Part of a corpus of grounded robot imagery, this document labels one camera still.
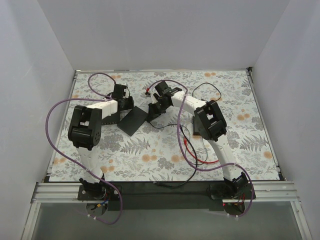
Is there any black rectangular box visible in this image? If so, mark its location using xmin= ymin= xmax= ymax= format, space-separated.
xmin=117 ymin=106 xmax=148 ymax=137

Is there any black network switch with ports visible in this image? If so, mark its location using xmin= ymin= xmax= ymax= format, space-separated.
xmin=101 ymin=111 xmax=122 ymax=126

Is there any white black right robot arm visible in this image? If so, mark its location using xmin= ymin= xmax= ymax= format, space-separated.
xmin=146 ymin=79 xmax=251 ymax=197

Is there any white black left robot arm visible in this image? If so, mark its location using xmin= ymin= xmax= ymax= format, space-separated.
xmin=68 ymin=84 xmax=134 ymax=199

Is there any floral patterned table mat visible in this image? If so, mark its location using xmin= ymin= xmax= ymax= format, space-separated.
xmin=48 ymin=70 xmax=280 ymax=182

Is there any black power adapter brick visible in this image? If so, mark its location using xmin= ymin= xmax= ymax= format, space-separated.
xmin=192 ymin=116 xmax=203 ymax=136

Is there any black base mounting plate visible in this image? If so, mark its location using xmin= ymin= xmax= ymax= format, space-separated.
xmin=77 ymin=180 xmax=256 ymax=211

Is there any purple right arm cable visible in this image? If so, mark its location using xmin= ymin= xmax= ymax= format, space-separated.
xmin=144 ymin=79 xmax=255 ymax=219

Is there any black power cord with prongs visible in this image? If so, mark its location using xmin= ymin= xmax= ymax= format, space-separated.
xmin=192 ymin=82 xmax=223 ymax=103

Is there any red ethernet cable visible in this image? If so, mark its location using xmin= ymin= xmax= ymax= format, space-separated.
xmin=182 ymin=138 xmax=221 ymax=165

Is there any aluminium frame rail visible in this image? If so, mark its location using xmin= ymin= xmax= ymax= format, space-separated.
xmin=32 ymin=181 xmax=300 ymax=203

